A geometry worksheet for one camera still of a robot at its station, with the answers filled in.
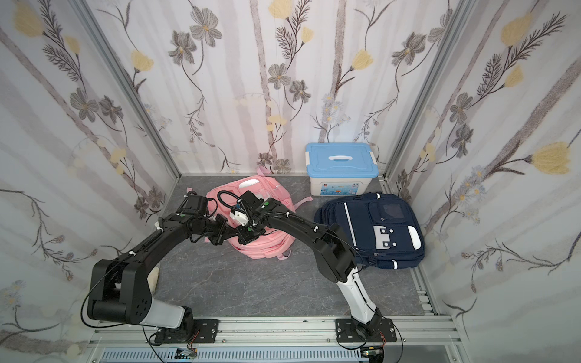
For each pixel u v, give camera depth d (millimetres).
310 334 747
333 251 522
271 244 867
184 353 705
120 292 427
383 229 941
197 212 699
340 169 1010
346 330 742
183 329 649
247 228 750
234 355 702
